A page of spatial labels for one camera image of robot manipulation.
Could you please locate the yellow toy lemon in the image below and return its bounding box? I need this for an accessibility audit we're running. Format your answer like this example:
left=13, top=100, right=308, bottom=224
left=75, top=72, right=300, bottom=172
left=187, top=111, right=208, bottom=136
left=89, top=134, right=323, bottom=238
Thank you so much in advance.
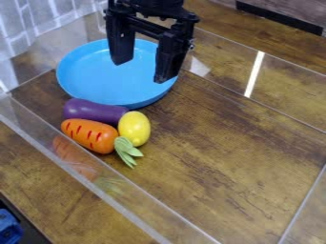
left=119, top=112, right=149, bottom=147

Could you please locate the clear acrylic front barrier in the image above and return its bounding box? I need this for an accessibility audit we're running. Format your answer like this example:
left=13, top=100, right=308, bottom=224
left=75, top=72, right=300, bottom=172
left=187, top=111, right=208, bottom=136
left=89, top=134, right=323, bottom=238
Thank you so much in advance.
left=0, top=93, right=220, bottom=244

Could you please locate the purple toy eggplant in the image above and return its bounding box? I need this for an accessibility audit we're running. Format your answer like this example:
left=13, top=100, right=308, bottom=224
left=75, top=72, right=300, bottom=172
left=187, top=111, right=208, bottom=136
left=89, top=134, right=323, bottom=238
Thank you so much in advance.
left=63, top=98, right=128, bottom=125

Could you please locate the blue round tray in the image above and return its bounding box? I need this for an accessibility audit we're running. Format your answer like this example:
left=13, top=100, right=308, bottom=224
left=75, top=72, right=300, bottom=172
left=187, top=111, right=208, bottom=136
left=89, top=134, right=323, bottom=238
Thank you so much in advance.
left=56, top=39, right=176, bottom=110

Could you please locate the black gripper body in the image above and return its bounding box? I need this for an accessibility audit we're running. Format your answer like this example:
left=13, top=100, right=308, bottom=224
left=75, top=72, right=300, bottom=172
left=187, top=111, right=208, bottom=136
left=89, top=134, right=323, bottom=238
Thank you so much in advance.
left=103, top=0, right=200, bottom=42

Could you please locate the blue object at corner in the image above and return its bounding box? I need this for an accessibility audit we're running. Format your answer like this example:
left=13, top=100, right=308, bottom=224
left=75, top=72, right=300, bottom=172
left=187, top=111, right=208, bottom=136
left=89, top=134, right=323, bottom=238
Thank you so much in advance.
left=0, top=209, right=23, bottom=244

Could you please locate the orange toy carrot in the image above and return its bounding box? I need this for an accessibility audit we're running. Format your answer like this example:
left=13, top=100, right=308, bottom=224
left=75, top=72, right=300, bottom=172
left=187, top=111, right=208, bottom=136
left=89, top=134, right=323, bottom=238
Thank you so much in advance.
left=61, top=118, right=143, bottom=168

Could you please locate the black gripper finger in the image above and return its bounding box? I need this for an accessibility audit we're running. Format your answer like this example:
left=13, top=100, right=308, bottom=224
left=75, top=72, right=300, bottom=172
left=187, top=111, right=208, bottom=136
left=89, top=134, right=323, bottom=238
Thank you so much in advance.
left=105, top=14, right=135, bottom=65
left=153, top=30, right=188, bottom=84

